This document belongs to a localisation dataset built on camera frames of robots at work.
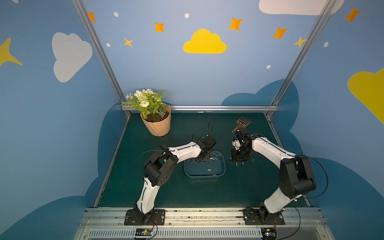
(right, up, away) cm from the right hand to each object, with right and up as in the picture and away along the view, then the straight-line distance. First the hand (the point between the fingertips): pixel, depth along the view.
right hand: (235, 158), depth 91 cm
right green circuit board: (+12, -34, -17) cm, 40 cm away
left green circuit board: (-50, -32, -19) cm, 63 cm away
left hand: (-19, 0, +5) cm, 20 cm away
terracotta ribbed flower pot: (-49, +19, +8) cm, 53 cm away
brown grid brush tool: (+12, +23, +24) cm, 35 cm away
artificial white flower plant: (-51, +33, -5) cm, 61 cm away
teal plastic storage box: (-13, -6, +1) cm, 14 cm away
